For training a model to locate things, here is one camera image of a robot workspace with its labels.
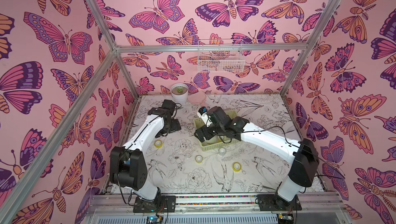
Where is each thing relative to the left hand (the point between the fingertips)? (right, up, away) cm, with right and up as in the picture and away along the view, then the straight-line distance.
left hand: (171, 128), depth 88 cm
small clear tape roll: (+30, -14, +4) cm, 33 cm away
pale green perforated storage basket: (+25, -8, -1) cm, 26 cm away
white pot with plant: (+2, +23, +21) cm, 31 cm away
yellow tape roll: (+37, -21, -2) cm, 42 cm away
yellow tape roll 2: (-9, -10, +7) cm, 15 cm away
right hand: (+15, 0, -10) cm, 18 cm away
